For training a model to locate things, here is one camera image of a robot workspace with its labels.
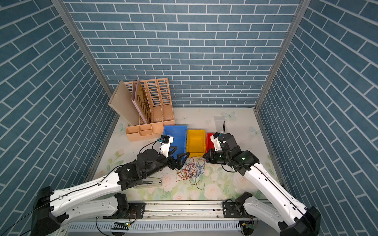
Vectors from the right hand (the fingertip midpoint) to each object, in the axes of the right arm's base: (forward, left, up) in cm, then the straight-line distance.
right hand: (204, 157), depth 73 cm
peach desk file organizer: (+51, +39, -4) cm, 64 cm away
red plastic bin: (+16, -3, -13) cm, 21 cm away
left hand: (-2, +8, +6) cm, 10 cm away
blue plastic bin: (+17, +16, -6) cm, 24 cm away
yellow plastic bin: (+19, +6, -17) cm, 26 cm away
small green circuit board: (-25, -24, -19) cm, 40 cm away
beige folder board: (+34, +57, +3) cm, 67 cm away
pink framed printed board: (+34, +43, +4) cm, 56 cm away
